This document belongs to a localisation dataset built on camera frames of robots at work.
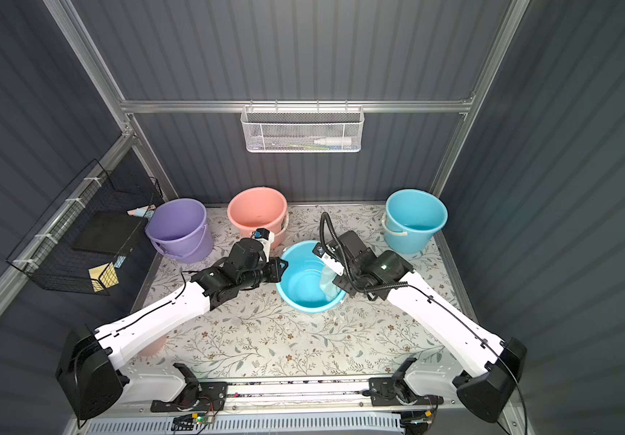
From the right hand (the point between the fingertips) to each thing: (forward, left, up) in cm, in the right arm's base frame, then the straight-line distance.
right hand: (347, 268), depth 74 cm
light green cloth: (-1, +5, -8) cm, 10 cm away
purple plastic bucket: (+22, +59, -10) cm, 64 cm away
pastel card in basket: (+17, +63, +5) cm, 65 cm away
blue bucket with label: (+5, +15, -20) cm, 25 cm away
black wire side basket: (+7, +71, +6) cm, 72 cm away
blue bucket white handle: (+34, -29, -18) cm, 49 cm away
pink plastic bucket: (+34, +32, -12) cm, 49 cm away
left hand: (+2, +16, -2) cm, 17 cm away
